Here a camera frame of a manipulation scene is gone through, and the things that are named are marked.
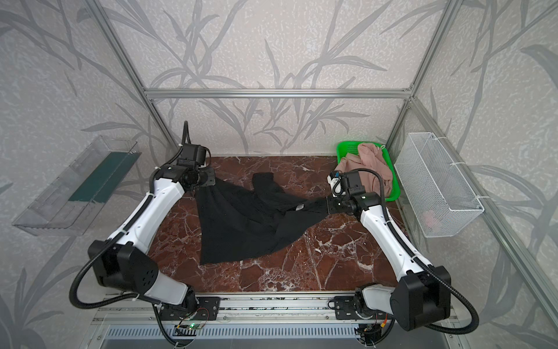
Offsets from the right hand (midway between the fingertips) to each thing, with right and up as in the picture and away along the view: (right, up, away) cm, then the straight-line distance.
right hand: (328, 195), depth 83 cm
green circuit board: (-46, -42, -12) cm, 64 cm away
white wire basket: (+29, +1, -21) cm, 36 cm away
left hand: (-45, +10, 0) cm, 46 cm away
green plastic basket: (+15, +23, +33) cm, 42 cm away
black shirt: (-38, -12, +4) cm, 40 cm away
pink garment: (+24, +17, +21) cm, 36 cm away
